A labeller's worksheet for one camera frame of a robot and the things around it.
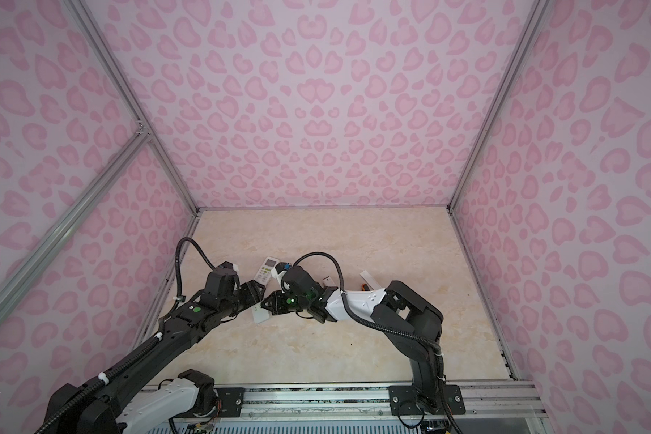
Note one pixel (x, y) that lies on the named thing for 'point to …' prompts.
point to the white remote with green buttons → (264, 271)
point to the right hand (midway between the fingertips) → (263, 304)
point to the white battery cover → (369, 278)
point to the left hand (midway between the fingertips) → (261, 286)
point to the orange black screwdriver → (364, 287)
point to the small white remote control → (260, 314)
